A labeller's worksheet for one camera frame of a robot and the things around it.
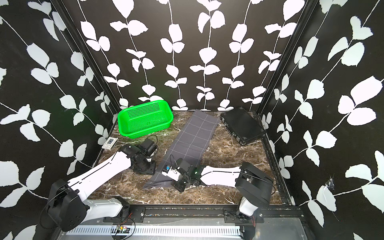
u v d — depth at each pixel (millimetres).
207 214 752
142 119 1145
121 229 703
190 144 1009
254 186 441
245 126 1195
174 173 705
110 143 985
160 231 701
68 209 392
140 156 582
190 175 636
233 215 728
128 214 716
